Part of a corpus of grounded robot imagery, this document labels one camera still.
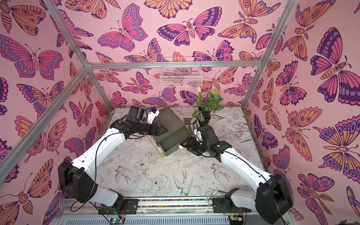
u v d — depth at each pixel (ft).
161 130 2.39
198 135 2.51
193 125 3.52
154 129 2.25
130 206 2.41
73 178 1.35
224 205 2.39
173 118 2.92
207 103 2.88
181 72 3.13
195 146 2.28
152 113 2.36
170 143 2.71
